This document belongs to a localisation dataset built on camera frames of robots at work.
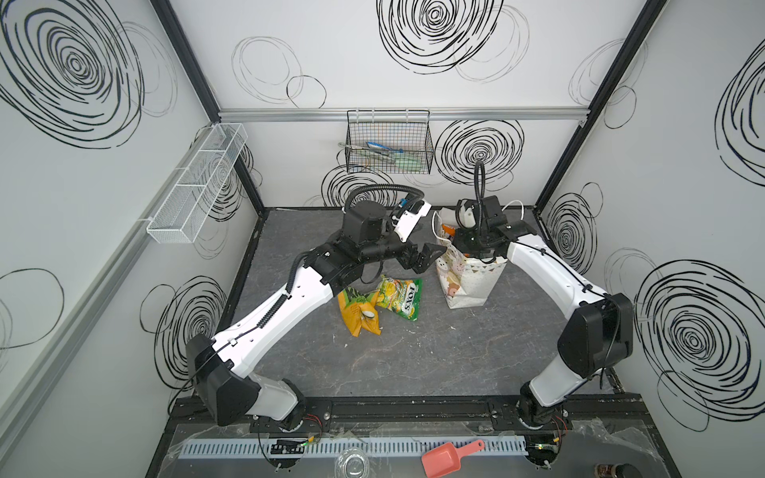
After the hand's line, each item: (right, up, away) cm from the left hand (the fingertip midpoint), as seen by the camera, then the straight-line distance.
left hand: (433, 237), depth 65 cm
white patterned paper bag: (+11, -12, +16) cm, 23 cm away
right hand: (+10, -1, +21) cm, 23 cm away
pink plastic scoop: (+3, -52, +3) cm, 52 cm away
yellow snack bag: (-18, -21, +19) cm, 34 cm away
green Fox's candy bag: (-6, -18, +26) cm, 32 cm away
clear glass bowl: (-18, -53, +3) cm, 56 cm away
